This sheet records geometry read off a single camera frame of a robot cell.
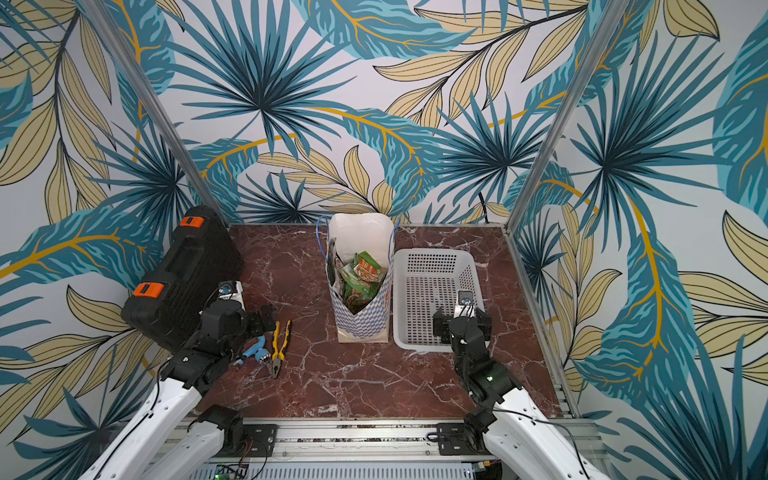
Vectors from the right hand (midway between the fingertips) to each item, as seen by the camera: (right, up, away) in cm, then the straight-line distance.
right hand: (460, 309), depth 79 cm
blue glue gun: (-55, -14, +6) cm, 57 cm away
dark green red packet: (-34, +11, -1) cm, 36 cm away
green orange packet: (-30, +1, +9) cm, 31 cm away
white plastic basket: (-6, +6, +24) cm, 26 cm away
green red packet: (-26, +10, +21) cm, 35 cm away
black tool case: (-70, +14, +2) cm, 72 cm away
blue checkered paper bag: (-27, +21, +11) cm, 36 cm away
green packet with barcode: (-30, +8, +11) cm, 33 cm away
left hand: (-54, -1, 0) cm, 54 cm away
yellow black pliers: (-51, -15, +7) cm, 53 cm away
